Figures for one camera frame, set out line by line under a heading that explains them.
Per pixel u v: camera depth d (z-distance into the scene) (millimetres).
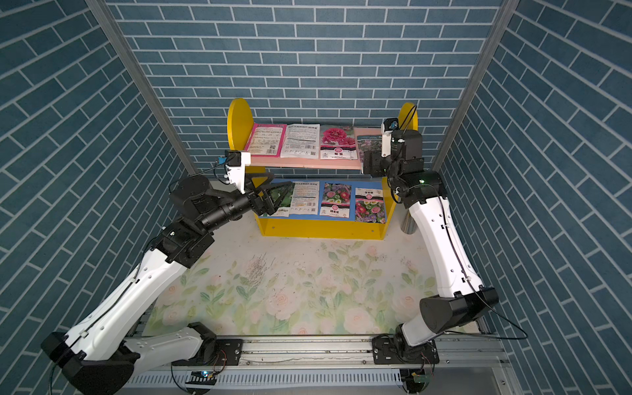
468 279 408
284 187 540
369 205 937
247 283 887
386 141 607
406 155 495
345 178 1235
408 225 981
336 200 943
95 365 359
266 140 756
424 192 458
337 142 765
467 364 725
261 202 525
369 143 752
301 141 761
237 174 512
